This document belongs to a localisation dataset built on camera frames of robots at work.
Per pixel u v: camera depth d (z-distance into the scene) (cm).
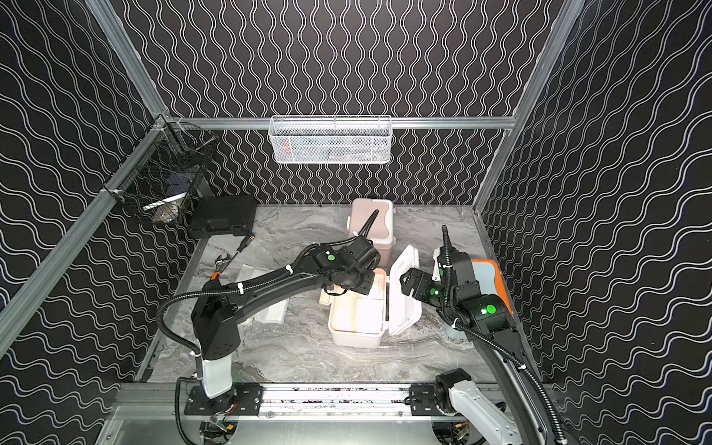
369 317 75
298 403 76
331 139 135
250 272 100
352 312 79
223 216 119
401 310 78
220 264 101
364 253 63
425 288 62
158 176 92
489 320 46
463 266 51
